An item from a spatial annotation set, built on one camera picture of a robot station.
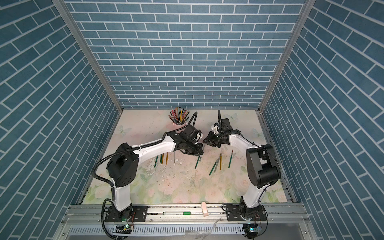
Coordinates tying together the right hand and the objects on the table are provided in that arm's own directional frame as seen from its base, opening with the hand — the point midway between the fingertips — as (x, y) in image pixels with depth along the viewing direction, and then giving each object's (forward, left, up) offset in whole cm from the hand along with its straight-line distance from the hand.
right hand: (204, 141), depth 91 cm
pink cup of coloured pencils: (+16, +18, +4) cm, 24 cm away
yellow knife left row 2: (-9, +26, -9) cm, 29 cm away
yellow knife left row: (-8, +23, -9) cm, 26 cm away
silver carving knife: (-8, -9, -10) cm, 15 cm away
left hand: (-9, -2, 0) cm, 9 cm away
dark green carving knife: (-13, -6, -9) cm, 17 cm away
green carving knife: (-6, -17, -9) cm, 20 cm away
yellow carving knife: (-5, -11, -8) cm, 15 cm away
